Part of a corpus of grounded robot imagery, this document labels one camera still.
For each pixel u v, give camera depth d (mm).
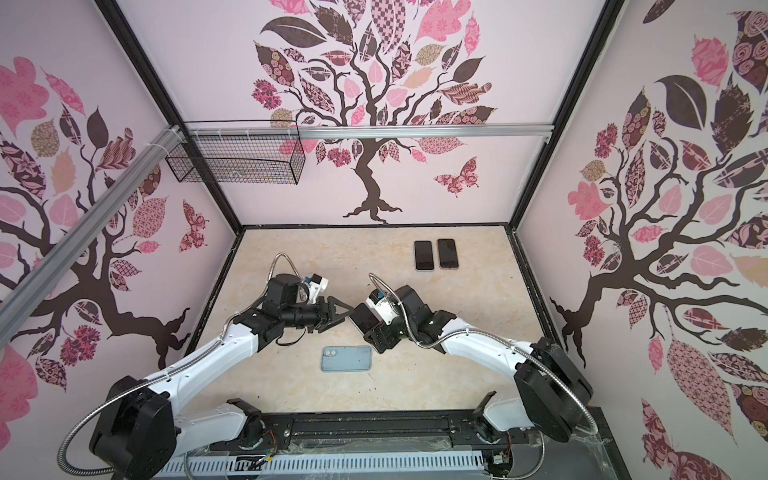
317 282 771
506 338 490
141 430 394
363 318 830
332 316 702
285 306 646
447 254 1101
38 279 527
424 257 1106
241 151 949
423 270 1067
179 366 460
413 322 632
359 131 928
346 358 870
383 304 727
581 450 713
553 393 416
